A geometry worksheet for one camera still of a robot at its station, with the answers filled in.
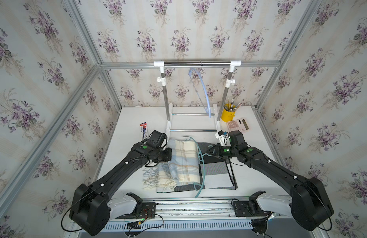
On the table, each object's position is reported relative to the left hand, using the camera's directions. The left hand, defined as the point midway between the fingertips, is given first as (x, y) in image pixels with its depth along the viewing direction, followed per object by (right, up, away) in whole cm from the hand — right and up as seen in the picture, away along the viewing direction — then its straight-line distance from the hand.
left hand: (174, 158), depth 79 cm
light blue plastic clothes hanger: (+16, +54, +26) cm, 62 cm away
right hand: (+19, +3, +1) cm, 19 cm away
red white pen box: (-24, +16, +28) cm, 40 cm away
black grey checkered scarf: (+23, -10, +5) cm, 25 cm away
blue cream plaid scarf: (+5, -6, +1) cm, 8 cm away
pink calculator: (+45, +17, +28) cm, 56 cm away
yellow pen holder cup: (+37, +26, +26) cm, 52 cm away
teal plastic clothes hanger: (+16, -3, +1) cm, 17 cm away
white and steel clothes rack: (+29, +25, +25) cm, 46 cm away
